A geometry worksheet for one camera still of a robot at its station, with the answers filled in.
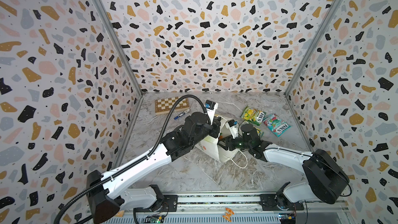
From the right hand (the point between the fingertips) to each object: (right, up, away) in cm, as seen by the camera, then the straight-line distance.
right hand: (219, 141), depth 83 cm
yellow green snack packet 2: (+27, +2, +15) cm, 31 cm away
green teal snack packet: (+39, +6, +17) cm, 43 cm away
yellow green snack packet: (+24, +13, +22) cm, 35 cm away
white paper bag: (-5, +1, -10) cm, 11 cm away
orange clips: (+3, -31, -13) cm, 33 cm away
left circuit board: (-30, -32, -13) cm, 46 cm away
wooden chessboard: (-37, +20, +27) cm, 50 cm away
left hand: (0, +14, -16) cm, 21 cm away
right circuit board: (+30, -33, -11) cm, 46 cm away
